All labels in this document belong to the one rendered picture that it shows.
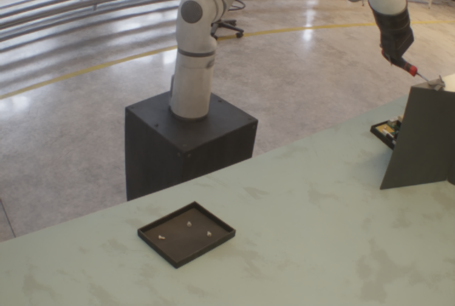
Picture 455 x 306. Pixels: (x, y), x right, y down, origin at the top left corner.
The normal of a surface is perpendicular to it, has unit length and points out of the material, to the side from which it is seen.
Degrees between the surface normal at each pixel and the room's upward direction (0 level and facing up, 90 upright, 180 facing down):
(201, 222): 0
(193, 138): 0
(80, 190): 0
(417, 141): 90
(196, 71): 90
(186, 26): 93
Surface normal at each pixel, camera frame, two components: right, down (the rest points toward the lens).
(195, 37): -0.33, 0.47
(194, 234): 0.12, -0.84
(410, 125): 0.19, 0.54
